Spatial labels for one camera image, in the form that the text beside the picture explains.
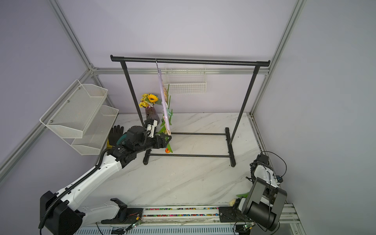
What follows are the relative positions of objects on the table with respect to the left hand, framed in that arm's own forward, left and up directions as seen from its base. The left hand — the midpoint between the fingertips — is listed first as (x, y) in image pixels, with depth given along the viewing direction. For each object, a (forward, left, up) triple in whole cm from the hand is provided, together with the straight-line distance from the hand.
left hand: (165, 139), depth 77 cm
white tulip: (+9, +3, -2) cm, 9 cm away
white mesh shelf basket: (+9, +47, +7) cm, 48 cm away
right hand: (-17, -53, -24) cm, 61 cm away
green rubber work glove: (+14, +36, -20) cm, 44 cm away
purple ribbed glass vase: (+28, +14, -8) cm, 32 cm away
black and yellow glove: (+21, +44, -22) cm, 53 cm away
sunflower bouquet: (+29, +14, +3) cm, 32 cm away
